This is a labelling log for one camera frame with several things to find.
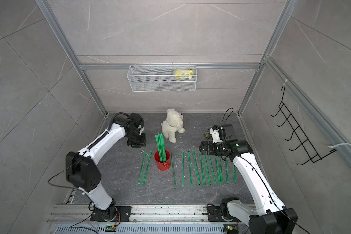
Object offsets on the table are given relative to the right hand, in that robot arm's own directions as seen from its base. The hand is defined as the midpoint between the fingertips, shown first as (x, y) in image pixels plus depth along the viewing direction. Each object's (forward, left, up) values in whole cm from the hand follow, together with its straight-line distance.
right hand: (208, 148), depth 76 cm
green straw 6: (-8, -8, -19) cm, 22 cm away
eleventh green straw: (-7, -17, -19) cm, 27 cm away
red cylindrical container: (-5, +25, -12) cm, 28 cm away
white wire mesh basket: (+51, +27, +10) cm, 58 cm away
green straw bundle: (+8, +27, -3) cm, 28 cm away
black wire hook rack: (0, -41, +12) cm, 42 cm away
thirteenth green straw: (-2, +36, -19) cm, 41 cm away
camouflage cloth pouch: (+21, -5, -18) cm, 28 cm away
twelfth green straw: (-2, +39, -19) cm, 44 cm away
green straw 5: (-12, -5, -19) cm, 23 cm away
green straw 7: (-5, -13, -20) cm, 25 cm away
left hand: (+7, +36, -5) cm, 37 cm away
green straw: (-4, +13, -19) cm, 23 cm away
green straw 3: (-13, +2, -20) cm, 24 cm away
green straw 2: (+8, +6, -19) cm, 21 cm away
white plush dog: (+20, +19, -4) cm, 28 cm away
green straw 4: (-9, -2, -20) cm, 21 cm away
